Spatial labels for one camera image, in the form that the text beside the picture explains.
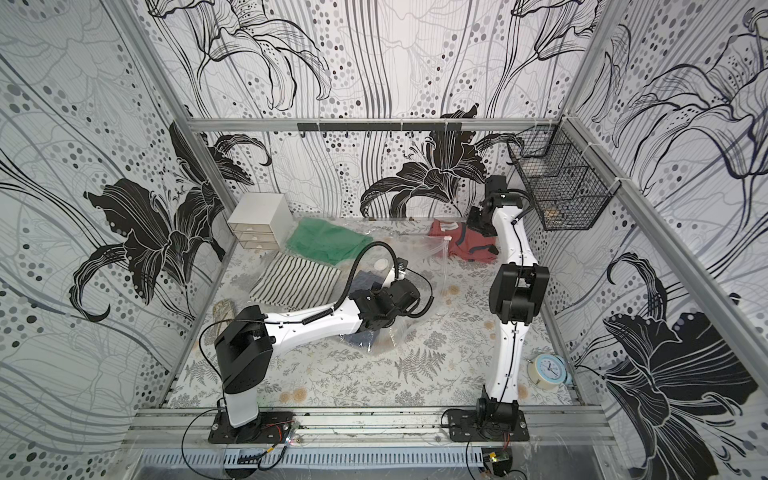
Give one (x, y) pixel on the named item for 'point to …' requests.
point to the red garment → (465, 242)
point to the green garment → (321, 240)
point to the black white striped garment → (294, 283)
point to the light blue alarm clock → (549, 371)
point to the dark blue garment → (363, 280)
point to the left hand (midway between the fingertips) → (392, 291)
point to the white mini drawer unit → (262, 220)
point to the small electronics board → (501, 459)
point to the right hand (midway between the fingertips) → (481, 220)
